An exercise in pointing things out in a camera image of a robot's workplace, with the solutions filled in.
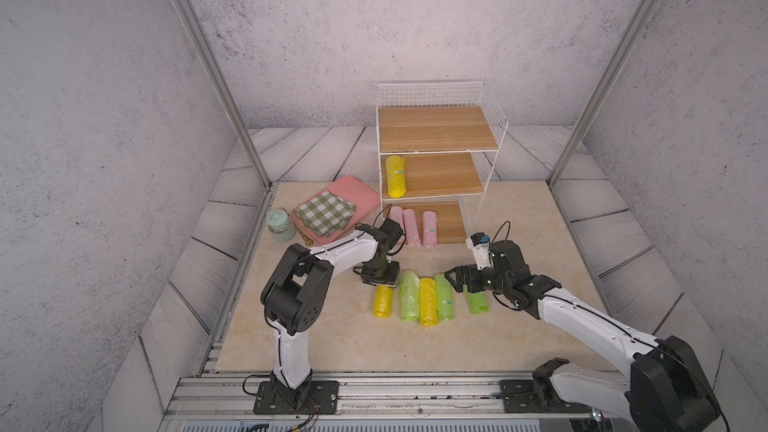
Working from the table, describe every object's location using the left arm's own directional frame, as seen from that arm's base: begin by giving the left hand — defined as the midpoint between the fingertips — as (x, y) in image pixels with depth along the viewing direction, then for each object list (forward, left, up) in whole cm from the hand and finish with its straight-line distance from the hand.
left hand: (392, 285), depth 91 cm
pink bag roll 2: (+19, -7, +3) cm, 20 cm away
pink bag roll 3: (+19, -13, +3) cm, 23 cm away
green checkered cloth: (+30, +24, -1) cm, 38 cm away
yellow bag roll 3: (-7, -10, +3) cm, 12 cm away
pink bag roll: (+24, -2, +4) cm, 25 cm away
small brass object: (+18, +29, -2) cm, 34 cm away
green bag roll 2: (-7, -24, +2) cm, 25 cm away
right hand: (-1, -19, +9) cm, 21 cm away
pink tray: (+21, +29, -1) cm, 36 cm away
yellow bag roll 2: (-6, +3, +1) cm, 7 cm away
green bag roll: (-7, -15, +2) cm, 16 cm away
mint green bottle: (+19, +36, +6) cm, 41 cm away
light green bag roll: (-5, -5, +4) cm, 8 cm away
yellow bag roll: (+20, -2, +26) cm, 33 cm away
